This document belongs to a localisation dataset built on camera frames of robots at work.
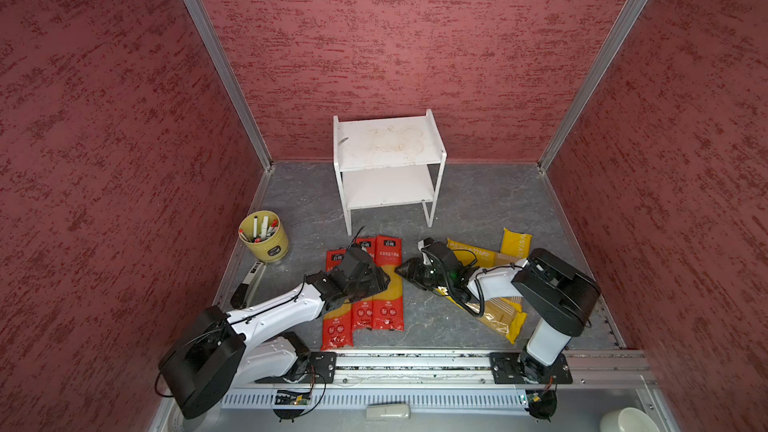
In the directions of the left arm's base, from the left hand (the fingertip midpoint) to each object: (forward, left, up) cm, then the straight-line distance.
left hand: (383, 288), depth 84 cm
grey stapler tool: (-2, +39, 0) cm, 39 cm away
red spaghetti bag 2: (-6, +5, -1) cm, 8 cm away
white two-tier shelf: (+24, -1, +28) cm, 37 cm away
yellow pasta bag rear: (+11, -26, -1) cm, 29 cm away
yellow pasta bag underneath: (+16, -43, -2) cm, 46 cm away
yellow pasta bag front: (-7, -34, -1) cm, 35 cm away
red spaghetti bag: (-11, +12, -1) cm, 16 cm away
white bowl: (-29, -53, +6) cm, 61 cm away
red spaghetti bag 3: (-6, -2, -1) cm, 6 cm away
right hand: (+3, -4, -2) cm, 5 cm away
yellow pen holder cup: (+14, +37, +5) cm, 40 cm away
